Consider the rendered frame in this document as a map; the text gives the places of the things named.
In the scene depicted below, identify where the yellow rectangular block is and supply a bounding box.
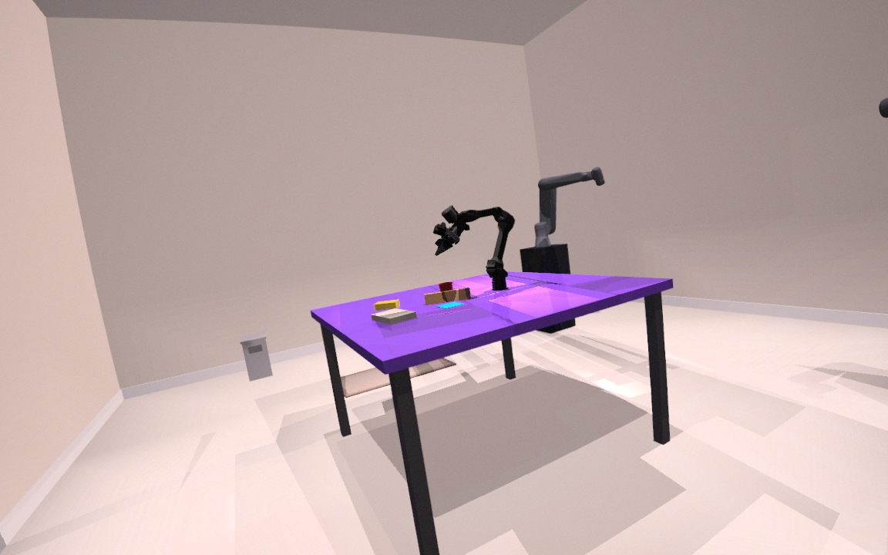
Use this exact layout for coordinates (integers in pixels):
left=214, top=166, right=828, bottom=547
left=374, top=300, right=400, bottom=311

